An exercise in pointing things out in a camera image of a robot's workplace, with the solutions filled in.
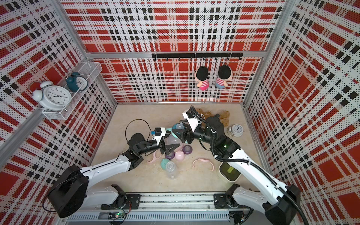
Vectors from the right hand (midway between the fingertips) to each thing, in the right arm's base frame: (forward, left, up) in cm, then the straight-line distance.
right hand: (179, 126), depth 65 cm
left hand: (0, 0, -10) cm, 10 cm away
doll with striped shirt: (+43, -29, -1) cm, 52 cm away
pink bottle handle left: (-3, +17, -30) cm, 35 cm away
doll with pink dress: (+45, -13, -2) cm, 47 cm away
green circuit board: (-32, +33, -32) cm, 56 cm away
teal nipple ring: (0, +2, +1) cm, 2 cm away
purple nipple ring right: (+4, -3, -33) cm, 33 cm away
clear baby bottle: (-1, +5, -10) cm, 11 cm away
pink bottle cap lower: (-1, +2, -31) cm, 31 cm away
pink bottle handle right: (-5, -13, -29) cm, 32 cm away
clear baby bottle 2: (-14, +5, -21) cm, 26 cm away
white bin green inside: (-12, -26, -28) cm, 41 cm away
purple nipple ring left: (0, +8, -33) cm, 34 cm away
